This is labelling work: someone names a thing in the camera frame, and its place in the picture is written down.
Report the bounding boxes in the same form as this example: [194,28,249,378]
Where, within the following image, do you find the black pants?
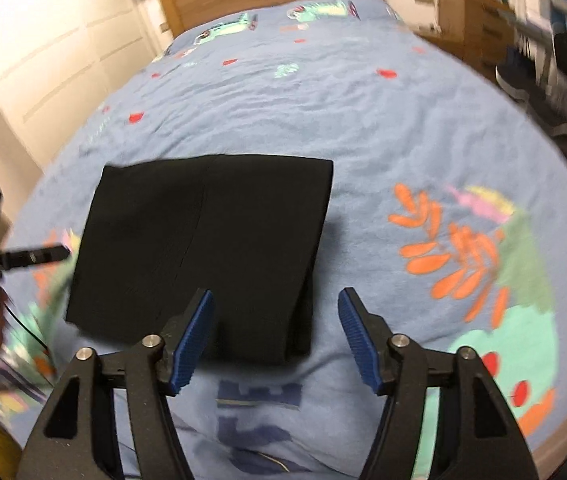
[66,154,333,366]

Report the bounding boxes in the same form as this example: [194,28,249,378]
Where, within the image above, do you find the blue patterned bedspread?
[0,0,567,479]

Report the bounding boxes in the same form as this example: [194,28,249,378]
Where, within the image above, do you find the black white office chair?
[495,32,567,150]

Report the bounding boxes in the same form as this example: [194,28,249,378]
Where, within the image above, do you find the wooden drawer chest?
[437,0,515,73]

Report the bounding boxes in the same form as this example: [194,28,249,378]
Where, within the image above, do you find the black cable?
[0,299,60,401]

